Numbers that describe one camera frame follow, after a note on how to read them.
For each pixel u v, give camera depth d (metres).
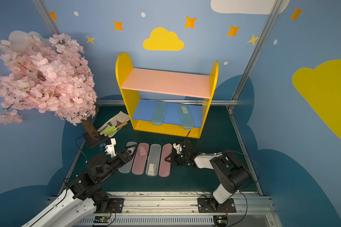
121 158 0.61
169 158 0.86
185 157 0.74
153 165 0.88
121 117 1.15
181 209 0.75
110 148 0.65
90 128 0.92
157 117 0.96
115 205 0.75
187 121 0.94
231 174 0.46
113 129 1.06
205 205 0.74
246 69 0.96
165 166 0.86
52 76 0.49
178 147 0.86
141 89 0.75
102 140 1.01
